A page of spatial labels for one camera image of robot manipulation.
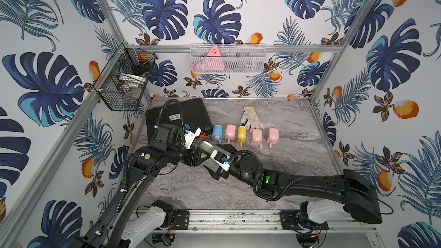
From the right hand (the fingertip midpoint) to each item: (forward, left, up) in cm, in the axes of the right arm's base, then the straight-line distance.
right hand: (213, 152), depth 70 cm
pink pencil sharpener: (+21, -8, -16) cm, 28 cm away
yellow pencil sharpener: (+20, -14, -17) cm, 30 cm away
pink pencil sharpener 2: (+19, -22, -18) cm, 34 cm away
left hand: (-1, +3, +2) cm, 4 cm away
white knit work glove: (+33, -22, -21) cm, 45 cm away
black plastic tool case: (+37, +16, -17) cm, 44 cm away
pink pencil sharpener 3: (+19, -32, -17) cm, 41 cm away
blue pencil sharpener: (+21, -1, -16) cm, 26 cm away
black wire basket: (+31, +45, +10) cm, 56 cm away
